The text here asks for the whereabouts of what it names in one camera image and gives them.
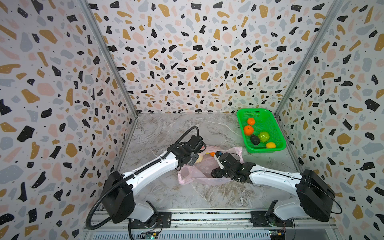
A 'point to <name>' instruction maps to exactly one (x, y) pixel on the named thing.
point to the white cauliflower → (199, 159)
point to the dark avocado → (254, 139)
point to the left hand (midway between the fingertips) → (191, 153)
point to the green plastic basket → (265, 121)
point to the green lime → (264, 136)
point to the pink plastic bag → (200, 173)
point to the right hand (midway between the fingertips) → (216, 172)
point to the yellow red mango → (270, 145)
